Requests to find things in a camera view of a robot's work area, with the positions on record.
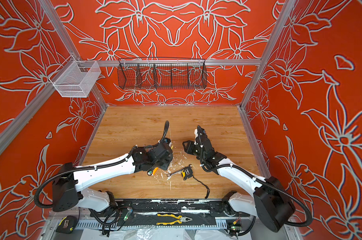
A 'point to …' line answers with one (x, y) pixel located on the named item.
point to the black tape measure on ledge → (67, 224)
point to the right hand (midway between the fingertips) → (182, 142)
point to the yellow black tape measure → (186, 173)
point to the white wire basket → (73, 78)
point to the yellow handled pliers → (180, 219)
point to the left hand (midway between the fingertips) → (168, 158)
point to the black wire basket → (162, 73)
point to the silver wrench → (168, 174)
